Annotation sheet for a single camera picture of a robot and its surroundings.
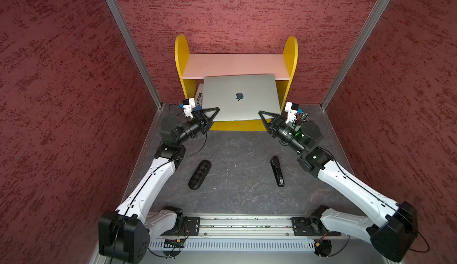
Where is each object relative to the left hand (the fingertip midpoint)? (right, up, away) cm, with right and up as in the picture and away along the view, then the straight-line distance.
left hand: (220, 114), depth 66 cm
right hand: (+13, -2, -1) cm, 13 cm away
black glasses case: (-12, -29, +20) cm, 37 cm away
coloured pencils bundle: (+43, 0, +30) cm, 52 cm away
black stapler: (+26, -25, +22) cm, 43 cm away
